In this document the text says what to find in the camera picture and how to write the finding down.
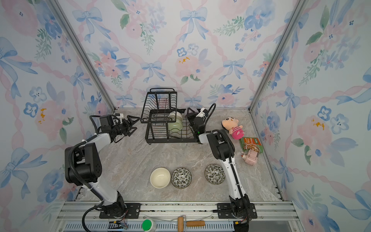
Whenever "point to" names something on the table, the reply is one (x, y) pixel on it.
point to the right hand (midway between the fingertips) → (187, 107)
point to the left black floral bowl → (181, 178)
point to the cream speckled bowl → (172, 116)
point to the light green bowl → (175, 126)
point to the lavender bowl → (186, 111)
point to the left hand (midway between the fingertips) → (139, 121)
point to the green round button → (146, 224)
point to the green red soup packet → (248, 143)
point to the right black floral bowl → (214, 174)
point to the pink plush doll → (231, 124)
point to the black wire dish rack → (165, 123)
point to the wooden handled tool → (180, 224)
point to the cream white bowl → (160, 178)
